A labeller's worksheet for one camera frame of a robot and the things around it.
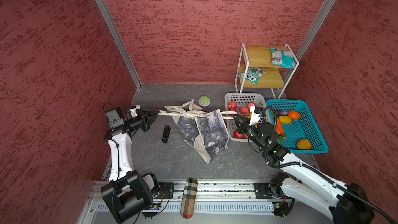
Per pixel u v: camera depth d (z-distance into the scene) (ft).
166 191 2.40
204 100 3.53
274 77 3.47
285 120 3.15
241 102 3.49
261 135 1.88
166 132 3.03
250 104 3.40
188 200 2.25
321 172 1.54
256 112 2.15
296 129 3.19
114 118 1.95
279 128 3.11
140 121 2.18
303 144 2.80
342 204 1.30
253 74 3.35
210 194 2.43
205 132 2.43
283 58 2.80
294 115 3.19
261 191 2.42
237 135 2.93
